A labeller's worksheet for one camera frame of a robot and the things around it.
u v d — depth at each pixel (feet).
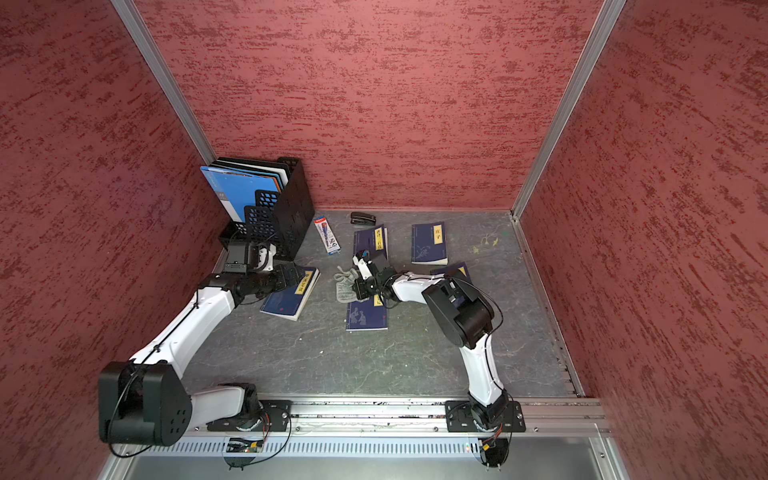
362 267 2.93
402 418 2.48
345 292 3.11
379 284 2.57
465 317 1.75
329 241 3.60
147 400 1.32
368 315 3.00
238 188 2.99
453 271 3.52
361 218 3.80
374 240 3.61
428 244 3.59
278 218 3.05
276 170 2.98
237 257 2.15
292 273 2.53
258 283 2.29
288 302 2.98
